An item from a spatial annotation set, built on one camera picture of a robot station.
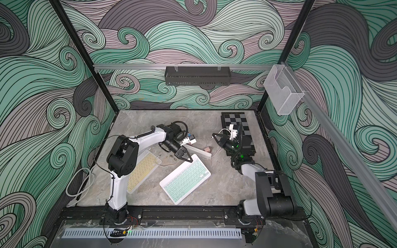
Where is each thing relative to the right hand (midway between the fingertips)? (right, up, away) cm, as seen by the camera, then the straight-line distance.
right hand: (214, 134), depth 83 cm
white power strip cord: (-78, -28, +4) cm, 83 cm away
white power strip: (-9, -12, +9) cm, 17 cm away
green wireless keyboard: (-16, -23, -4) cm, 28 cm away
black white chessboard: (+18, +9, +27) cm, 34 cm away
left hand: (-13, -14, -2) cm, 19 cm away
